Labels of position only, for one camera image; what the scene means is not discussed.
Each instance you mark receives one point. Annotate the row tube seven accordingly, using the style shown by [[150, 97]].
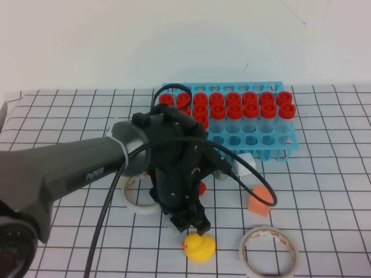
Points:
[[266, 97], [268, 114]]

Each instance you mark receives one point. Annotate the back row tube seven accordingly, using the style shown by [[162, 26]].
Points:
[[266, 97]]

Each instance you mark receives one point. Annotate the orange foam cube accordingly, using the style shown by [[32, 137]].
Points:
[[256, 206]]

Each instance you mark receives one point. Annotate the yellow rubber duck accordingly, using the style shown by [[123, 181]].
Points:
[[199, 248]]

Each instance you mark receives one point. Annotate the middle row tube eight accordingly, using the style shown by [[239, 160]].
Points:
[[286, 113]]

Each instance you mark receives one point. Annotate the front row tube three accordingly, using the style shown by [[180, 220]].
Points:
[[203, 120]]

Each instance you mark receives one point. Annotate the row tube three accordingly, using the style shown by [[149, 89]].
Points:
[[203, 120], [200, 109], [200, 98]]

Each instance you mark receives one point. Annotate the white tape roll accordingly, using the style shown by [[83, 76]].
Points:
[[142, 209], [269, 232]]

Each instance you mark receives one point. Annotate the row tube five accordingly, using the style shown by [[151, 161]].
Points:
[[233, 98], [234, 115]]

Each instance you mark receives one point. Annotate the middle row tube five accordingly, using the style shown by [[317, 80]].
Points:
[[234, 115]]

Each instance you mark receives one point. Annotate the back row tube four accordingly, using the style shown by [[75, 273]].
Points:
[[216, 98]]

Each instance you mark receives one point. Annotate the middle row tube two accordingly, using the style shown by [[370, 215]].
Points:
[[187, 110]]

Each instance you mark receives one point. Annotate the back row tube two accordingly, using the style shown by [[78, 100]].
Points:
[[183, 99]]

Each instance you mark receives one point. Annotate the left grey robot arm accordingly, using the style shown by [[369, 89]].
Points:
[[33, 179]]

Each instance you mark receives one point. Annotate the row tube six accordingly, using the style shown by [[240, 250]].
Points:
[[250, 115], [249, 97]]

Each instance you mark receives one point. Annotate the middle row tube four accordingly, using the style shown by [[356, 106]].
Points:
[[217, 117]]

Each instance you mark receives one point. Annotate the row tube eight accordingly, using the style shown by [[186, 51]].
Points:
[[283, 97], [286, 113]]

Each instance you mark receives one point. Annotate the back row tube five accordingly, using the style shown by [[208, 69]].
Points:
[[233, 98]]

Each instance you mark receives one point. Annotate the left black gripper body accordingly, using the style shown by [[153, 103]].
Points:
[[180, 157]]

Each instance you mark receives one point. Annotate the middle row tube seven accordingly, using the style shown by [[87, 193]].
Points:
[[268, 114]]

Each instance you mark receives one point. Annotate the red-capped test tube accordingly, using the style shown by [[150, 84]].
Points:
[[202, 188]]

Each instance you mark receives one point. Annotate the blue test tube rack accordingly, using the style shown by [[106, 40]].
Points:
[[265, 146]]

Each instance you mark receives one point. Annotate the left white tape roll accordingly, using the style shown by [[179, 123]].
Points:
[[142, 209]]

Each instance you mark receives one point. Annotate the back row tube eight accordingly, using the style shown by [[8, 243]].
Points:
[[283, 97]]

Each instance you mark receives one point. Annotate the back row tube three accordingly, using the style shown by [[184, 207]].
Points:
[[200, 98]]

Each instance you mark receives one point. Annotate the back row tube six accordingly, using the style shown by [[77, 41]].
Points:
[[249, 97]]

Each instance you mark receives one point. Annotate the row tube four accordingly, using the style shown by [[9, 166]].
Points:
[[217, 117], [216, 98]]

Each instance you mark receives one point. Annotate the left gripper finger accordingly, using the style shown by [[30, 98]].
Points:
[[198, 218], [179, 219]]

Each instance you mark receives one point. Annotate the middle row tube six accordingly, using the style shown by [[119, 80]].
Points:
[[250, 115]]

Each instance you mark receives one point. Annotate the checkered tablecloth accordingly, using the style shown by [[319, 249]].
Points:
[[323, 190]]

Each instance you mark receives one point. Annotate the row tube two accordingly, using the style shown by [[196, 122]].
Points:
[[183, 99], [187, 110]]

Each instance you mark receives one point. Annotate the right white tape roll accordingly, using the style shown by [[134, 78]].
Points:
[[269, 232]]

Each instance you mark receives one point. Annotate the middle row tube three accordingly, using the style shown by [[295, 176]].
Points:
[[200, 109]]

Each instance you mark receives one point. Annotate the back row tube one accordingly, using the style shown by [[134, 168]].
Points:
[[166, 98]]

